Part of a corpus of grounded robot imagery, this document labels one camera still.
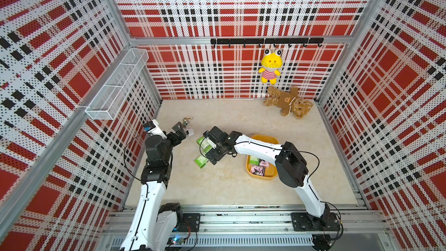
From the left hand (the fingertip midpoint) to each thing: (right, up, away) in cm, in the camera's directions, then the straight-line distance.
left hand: (177, 126), depth 78 cm
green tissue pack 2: (+10, -12, +17) cm, 24 cm away
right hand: (+18, -13, +13) cm, 26 cm away
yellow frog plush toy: (+46, +34, +13) cm, 59 cm away
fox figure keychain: (-5, +2, +32) cm, 33 cm away
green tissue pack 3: (+9, -19, +12) cm, 24 cm away
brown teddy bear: (+62, +14, +33) cm, 71 cm away
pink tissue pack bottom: (+38, -22, +8) cm, 45 cm away
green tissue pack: (+7, -9, +19) cm, 22 cm away
